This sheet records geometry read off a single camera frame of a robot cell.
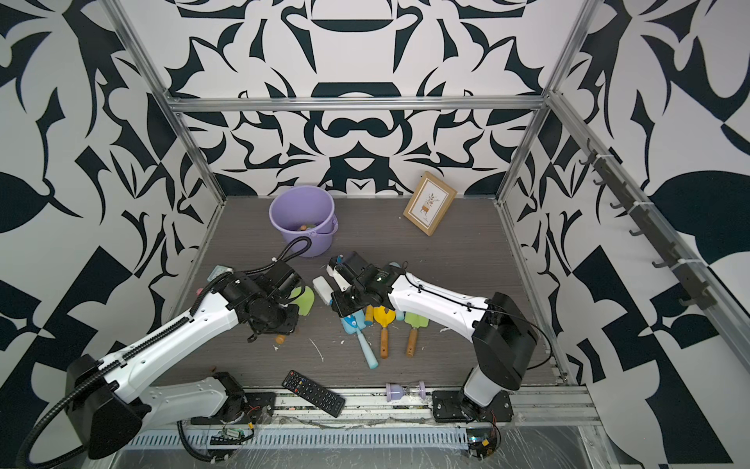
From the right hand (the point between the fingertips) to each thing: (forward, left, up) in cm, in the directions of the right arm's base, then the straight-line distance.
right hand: (332, 301), depth 80 cm
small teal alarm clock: (+16, +40, -9) cm, 44 cm away
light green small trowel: (-1, -24, -13) cm, 27 cm away
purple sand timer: (-20, -16, -10) cm, 27 cm away
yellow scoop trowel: (0, -14, -12) cm, 19 cm away
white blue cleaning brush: (+4, +3, 0) cm, 4 cm away
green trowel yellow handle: (0, -10, -10) cm, 14 cm away
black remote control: (-20, +5, -11) cm, 23 cm away
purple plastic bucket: (+34, +12, -1) cm, 36 cm away
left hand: (-5, +11, -1) cm, 12 cm away
